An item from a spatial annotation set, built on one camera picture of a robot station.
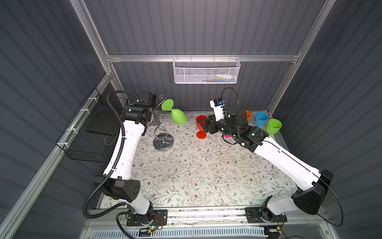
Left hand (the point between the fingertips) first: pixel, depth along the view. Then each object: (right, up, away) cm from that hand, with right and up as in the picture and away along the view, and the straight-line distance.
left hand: (143, 120), depth 73 cm
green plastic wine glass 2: (+74, -3, +18) cm, 77 cm away
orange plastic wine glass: (+62, +4, +26) cm, 67 cm away
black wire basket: (-25, -6, 0) cm, 25 cm away
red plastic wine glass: (+30, -9, +33) cm, 46 cm away
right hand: (+30, 0, -4) cm, 30 cm away
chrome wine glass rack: (+4, -14, +28) cm, 32 cm away
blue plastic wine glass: (+69, +2, +23) cm, 73 cm away
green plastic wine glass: (+16, +2, +11) cm, 20 cm away
